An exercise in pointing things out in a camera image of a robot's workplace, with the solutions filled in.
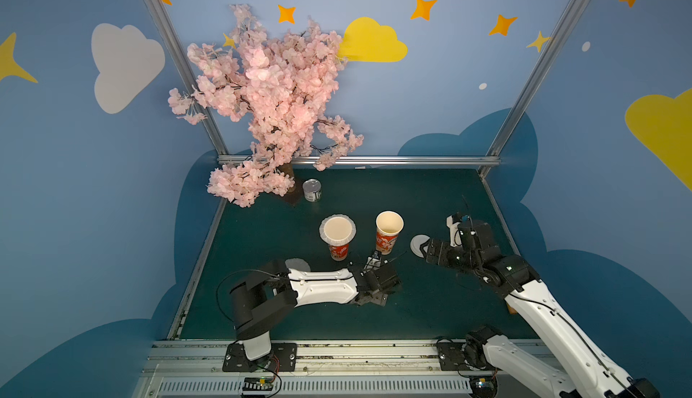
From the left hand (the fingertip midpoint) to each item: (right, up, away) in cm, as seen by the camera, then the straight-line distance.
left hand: (375, 283), depth 86 cm
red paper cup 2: (+5, +19, +2) cm, 19 cm away
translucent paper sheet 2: (-28, +5, +7) cm, 29 cm away
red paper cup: (-12, +9, +3) cm, 15 cm away
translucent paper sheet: (-12, +18, -4) cm, 22 cm away
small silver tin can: (-24, +31, +22) cm, 44 cm away
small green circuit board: (-34, -23, -13) cm, 43 cm away
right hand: (+18, +14, -8) cm, 24 cm away
